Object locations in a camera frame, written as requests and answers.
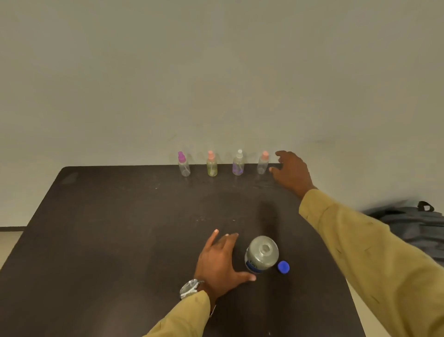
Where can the person's right hand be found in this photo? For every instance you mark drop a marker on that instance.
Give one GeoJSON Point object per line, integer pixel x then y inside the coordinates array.
{"type": "Point", "coordinates": [295, 175]}

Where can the person's left hand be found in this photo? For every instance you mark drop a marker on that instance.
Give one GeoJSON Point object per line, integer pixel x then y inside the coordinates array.
{"type": "Point", "coordinates": [216, 269]}

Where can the small clear bottle pink cap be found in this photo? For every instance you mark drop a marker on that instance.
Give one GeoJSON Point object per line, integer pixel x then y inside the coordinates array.
{"type": "Point", "coordinates": [262, 167]}

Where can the pink spray cap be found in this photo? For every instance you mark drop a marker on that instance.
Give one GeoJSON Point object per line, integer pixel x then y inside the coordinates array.
{"type": "Point", "coordinates": [265, 155]}

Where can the large clear bottle blue label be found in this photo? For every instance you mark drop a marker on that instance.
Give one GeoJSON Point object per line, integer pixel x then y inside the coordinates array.
{"type": "Point", "coordinates": [260, 258]}

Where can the purple-tinted spray bottle white cap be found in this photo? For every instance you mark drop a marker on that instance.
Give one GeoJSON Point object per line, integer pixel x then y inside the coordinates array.
{"type": "Point", "coordinates": [238, 168]}

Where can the blue bottle cap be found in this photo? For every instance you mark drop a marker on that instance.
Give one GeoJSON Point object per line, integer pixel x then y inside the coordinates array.
{"type": "Point", "coordinates": [283, 267]}

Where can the yellow-green spray bottle orange cap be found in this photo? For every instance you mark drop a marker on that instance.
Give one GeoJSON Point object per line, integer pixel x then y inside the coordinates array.
{"type": "Point", "coordinates": [212, 168]}

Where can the small bottle magenta cap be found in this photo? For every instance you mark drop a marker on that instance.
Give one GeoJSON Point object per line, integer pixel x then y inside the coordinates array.
{"type": "Point", "coordinates": [184, 168]}

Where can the person's right forearm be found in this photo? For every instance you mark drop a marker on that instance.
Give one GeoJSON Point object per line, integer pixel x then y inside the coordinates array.
{"type": "Point", "coordinates": [381, 264]}

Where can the person's left forearm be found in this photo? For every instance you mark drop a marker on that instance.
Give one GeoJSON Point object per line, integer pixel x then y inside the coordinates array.
{"type": "Point", "coordinates": [184, 319]}

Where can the silver wristwatch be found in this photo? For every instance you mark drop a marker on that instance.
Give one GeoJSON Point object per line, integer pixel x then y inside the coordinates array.
{"type": "Point", "coordinates": [189, 289]}

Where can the grey backpack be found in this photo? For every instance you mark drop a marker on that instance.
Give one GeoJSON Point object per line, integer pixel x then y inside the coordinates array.
{"type": "Point", "coordinates": [416, 232]}

